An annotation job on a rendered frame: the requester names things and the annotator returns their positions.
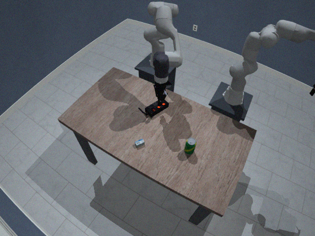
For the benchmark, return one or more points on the black power strip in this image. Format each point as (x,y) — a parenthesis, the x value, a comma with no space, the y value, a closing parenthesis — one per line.
(154,109)

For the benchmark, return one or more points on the green drink can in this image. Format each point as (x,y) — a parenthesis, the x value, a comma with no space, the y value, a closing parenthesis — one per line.
(190,146)

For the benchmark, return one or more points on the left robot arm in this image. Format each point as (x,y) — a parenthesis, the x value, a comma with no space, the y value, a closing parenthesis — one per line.
(268,37)

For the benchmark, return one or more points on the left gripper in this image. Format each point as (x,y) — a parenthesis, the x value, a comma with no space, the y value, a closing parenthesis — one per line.
(312,91)

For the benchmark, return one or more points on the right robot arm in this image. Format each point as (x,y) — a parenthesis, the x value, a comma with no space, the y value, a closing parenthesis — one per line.
(163,13)

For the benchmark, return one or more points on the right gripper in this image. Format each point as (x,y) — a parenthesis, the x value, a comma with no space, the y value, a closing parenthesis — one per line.
(160,92)

